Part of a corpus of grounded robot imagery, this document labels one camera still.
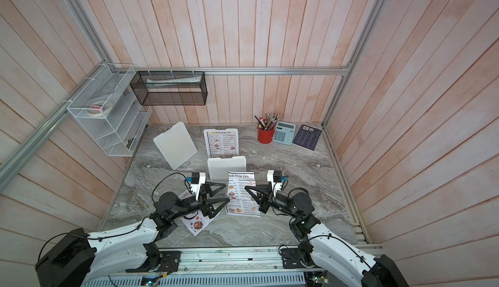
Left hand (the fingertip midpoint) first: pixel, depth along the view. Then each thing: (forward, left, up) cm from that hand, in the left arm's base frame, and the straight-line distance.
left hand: (226, 195), depth 69 cm
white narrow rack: (+33, +4, 0) cm, 33 cm away
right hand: (+2, -7, +3) cm, 8 cm away
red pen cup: (+44, -18, -10) cm, 49 cm away
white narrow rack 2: (+15, +5, -4) cm, 16 cm away
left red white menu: (-3, +15, -21) cm, 26 cm away
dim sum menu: (+31, +5, -8) cm, 32 cm away
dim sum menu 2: (-1, -6, -3) cm, 6 cm away
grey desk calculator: (+48, -30, -19) cm, 60 cm away
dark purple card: (+46, -44, -20) cm, 67 cm away
